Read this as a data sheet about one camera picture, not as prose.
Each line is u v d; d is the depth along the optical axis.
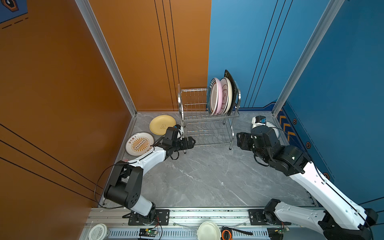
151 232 0.70
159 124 1.12
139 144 1.01
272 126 1.10
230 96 0.70
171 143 0.70
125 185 0.45
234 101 0.74
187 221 0.73
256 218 0.72
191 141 0.81
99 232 0.65
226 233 0.67
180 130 0.83
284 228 0.69
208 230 0.70
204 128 1.06
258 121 0.56
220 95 0.70
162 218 0.74
